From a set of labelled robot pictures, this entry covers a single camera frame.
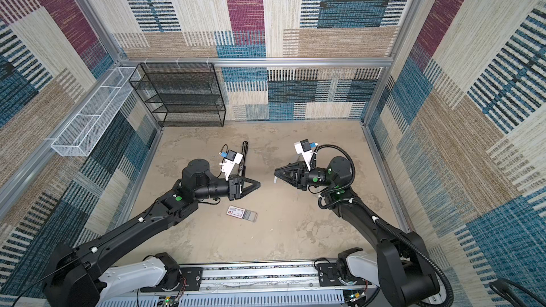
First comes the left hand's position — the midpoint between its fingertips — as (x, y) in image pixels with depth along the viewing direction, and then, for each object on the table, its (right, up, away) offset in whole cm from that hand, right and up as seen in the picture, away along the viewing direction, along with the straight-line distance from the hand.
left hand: (258, 183), depth 68 cm
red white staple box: (-11, -15, +19) cm, 27 cm away
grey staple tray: (-5, -17, +19) cm, 26 cm away
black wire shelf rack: (-43, +37, +41) cm, 70 cm away
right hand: (+6, +2, +1) cm, 6 cm away
